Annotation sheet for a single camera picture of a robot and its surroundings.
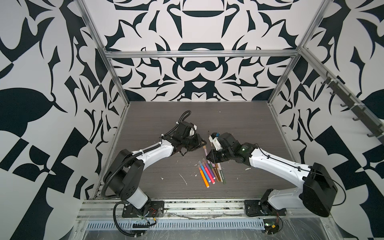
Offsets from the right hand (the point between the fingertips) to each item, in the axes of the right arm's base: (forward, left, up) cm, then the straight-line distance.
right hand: (207, 157), depth 79 cm
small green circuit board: (-29, -29, -13) cm, 43 cm away
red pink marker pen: (-8, -3, -11) cm, 14 cm away
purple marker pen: (-2, -2, -12) cm, 12 cm away
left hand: (+8, -1, +2) cm, 9 cm away
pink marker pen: (+4, +1, 0) cm, 4 cm away
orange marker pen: (-6, +2, -12) cm, 13 cm away
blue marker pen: (-8, -1, -11) cm, 14 cm away
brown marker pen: (-3, -6, -12) cm, 13 cm away
